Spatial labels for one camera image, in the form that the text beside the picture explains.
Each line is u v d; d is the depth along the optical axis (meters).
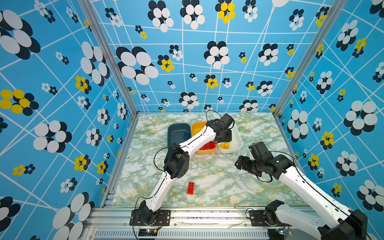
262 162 0.57
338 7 0.68
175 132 1.07
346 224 0.38
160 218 0.73
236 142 1.02
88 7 0.68
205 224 0.72
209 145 0.99
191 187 0.84
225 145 0.99
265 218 0.72
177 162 0.60
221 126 0.71
